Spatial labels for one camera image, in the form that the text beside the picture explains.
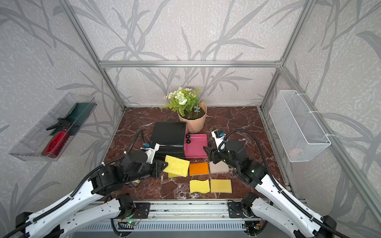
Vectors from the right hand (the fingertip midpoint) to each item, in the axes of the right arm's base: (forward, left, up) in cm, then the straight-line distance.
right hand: (208, 144), depth 71 cm
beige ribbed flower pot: (+28, +7, -13) cm, 31 cm away
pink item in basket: (-3, -42, -4) cm, 42 cm away
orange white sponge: (-1, -8, -26) cm, 28 cm away
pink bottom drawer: (+13, +8, -25) cm, 29 cm away
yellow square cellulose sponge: (-10, +15, -5) cm, 19 cm away
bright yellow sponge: (-7, +22, -23) cm, 32 cm away
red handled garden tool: (-6, +62, +12) cm, 63 cm away
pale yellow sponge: (-13, -7, -23) cm, 27 cm away
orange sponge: (-3, +5, -23) cm, 24 cm away
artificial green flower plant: (+25, +12, +5) cm, 28 cm away
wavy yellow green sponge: (-13, +5, -23) cm, 27 cm away
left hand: (-10, +18, -3) cm, 21 cm away
